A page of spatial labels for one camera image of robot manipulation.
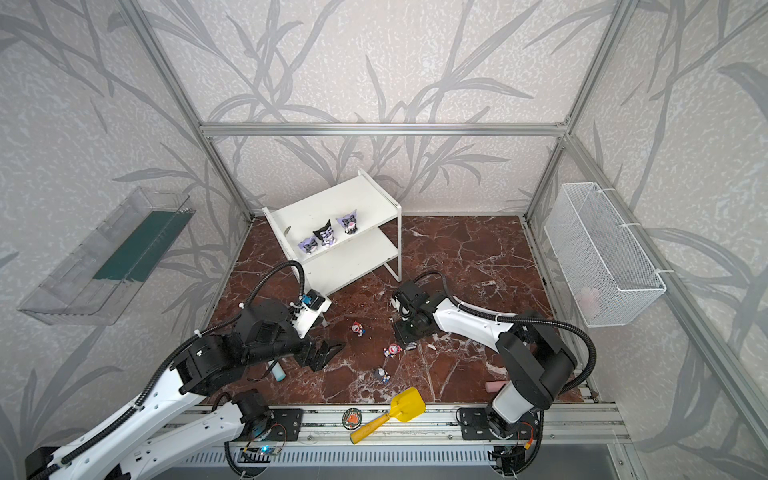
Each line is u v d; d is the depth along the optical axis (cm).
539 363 44
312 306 58
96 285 64
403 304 70
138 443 43
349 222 68
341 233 71
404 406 75
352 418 75
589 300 72
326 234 66
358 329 89
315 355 59
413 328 74
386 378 80
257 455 72
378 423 73
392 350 84
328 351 60
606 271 62
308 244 65
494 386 79
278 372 81
